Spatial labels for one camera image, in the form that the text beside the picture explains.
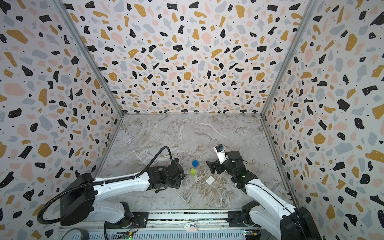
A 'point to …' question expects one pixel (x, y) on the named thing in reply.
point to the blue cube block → (195, 163)
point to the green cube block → (193, 172)
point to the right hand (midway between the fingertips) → (212, 155)
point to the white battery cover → (210, 180)
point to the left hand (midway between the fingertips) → (180, 179)
